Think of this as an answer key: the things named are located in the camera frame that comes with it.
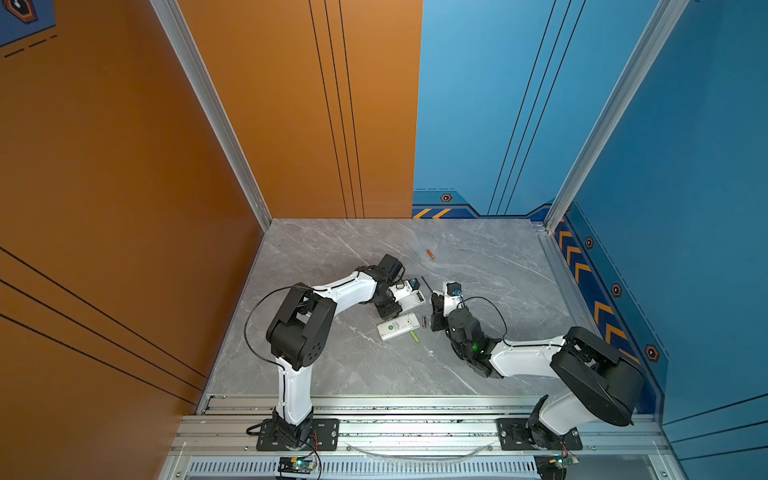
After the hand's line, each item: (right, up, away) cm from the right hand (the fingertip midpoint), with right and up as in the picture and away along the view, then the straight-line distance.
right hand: (432, 299), depth 88 cm
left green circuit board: (-35, -37, -17) cm, 54 cm away
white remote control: (-10, -9, +4) cm, 14 cm away
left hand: (-12, -3, +9) cm, 15 cm away
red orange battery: (+2, +13, +24) cm, 28 cm away
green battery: (-5, -12, +2) cm, 13 cm away
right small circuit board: (+29, -35, -18) cm, 49 cm away
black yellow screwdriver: (-1, +4, +4) cm, 6 cm away
